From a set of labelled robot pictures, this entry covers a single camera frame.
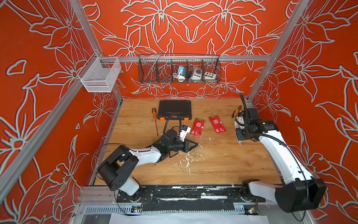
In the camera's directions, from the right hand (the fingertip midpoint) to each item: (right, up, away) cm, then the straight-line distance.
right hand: (239, 133), depth 78 cm
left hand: (-24, -7, -1) cm, 25 cm away
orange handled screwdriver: (-54, +12, +29) cm, 62 cm away
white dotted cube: (-14, +37, +16) cm, 43 cm away
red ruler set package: (-5, +2, +26) cm, 27 cm away
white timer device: (-22, +38, +12) cm, 45 cm away
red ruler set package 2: (-21, +1, +23) cm, 31 cm away
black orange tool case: (-44, +15, +32) cm, 57 cm away
